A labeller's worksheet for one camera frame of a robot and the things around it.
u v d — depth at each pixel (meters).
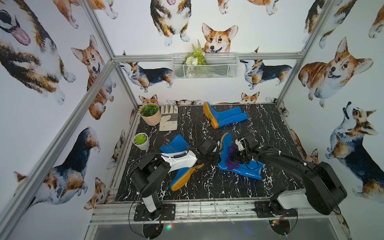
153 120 1.08
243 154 0.75
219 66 0.92
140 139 0.90
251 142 0.69
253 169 0.73
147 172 0.48
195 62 0.82
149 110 1.03
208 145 0.70
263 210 0.73
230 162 0.82
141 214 0.72
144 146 0.93
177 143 1.00
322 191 0.42
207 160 0.70
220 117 1.07
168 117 1.13
